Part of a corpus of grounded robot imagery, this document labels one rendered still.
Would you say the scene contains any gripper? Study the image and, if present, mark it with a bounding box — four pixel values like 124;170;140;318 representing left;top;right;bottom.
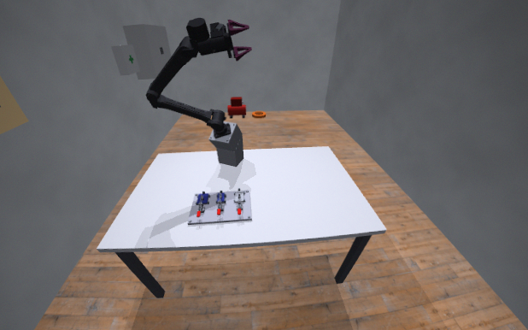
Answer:
210;20;252;61

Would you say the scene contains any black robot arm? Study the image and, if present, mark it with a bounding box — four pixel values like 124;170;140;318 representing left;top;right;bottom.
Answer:
146;18;231;138

